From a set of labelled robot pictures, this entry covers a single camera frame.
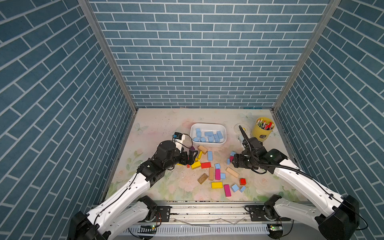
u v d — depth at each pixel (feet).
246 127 3.56
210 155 3.08
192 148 3.16
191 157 2.19
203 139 3.32
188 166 2.91
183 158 2.15
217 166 2.93
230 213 2.47
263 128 3.20
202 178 2.77
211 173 2.84
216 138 3.36
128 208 1.89
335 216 1.24
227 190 2.65
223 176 2.79
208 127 3.53
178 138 2.15
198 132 3.46
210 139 3.34
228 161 2.86
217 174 2.84
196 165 2.91
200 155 3.07
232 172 2.89
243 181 2.71
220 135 3.45
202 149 3.15
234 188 2.64
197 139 3.30
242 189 2.64
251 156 1.89
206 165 2.99
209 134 3.45
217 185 2.72
